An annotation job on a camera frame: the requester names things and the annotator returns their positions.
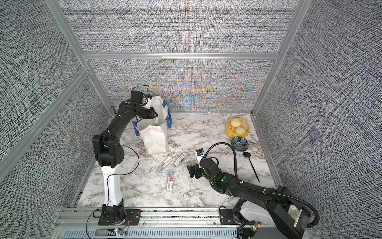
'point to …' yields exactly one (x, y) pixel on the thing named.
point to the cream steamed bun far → (235, 122)
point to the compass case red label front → (170, 180)
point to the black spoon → (248, 155)
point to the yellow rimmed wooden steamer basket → (230, 130)
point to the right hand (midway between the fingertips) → (193, 160)
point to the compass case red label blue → (160, 168)
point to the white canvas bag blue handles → (152, 131)
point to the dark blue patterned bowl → (239, 144)
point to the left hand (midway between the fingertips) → (158, 112)
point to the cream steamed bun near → (240, 130)
